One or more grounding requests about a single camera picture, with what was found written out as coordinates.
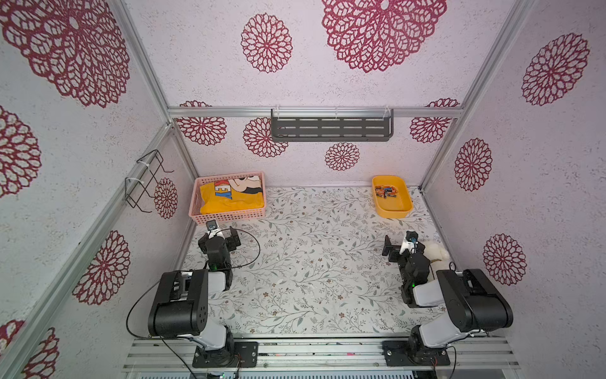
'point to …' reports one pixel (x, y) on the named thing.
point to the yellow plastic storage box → (391, 197)
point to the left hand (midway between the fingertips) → (220, 231)
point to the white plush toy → (435, 253)
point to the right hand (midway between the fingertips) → (400, 235)
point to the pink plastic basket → (195, 208)
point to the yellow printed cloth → (238, 193)
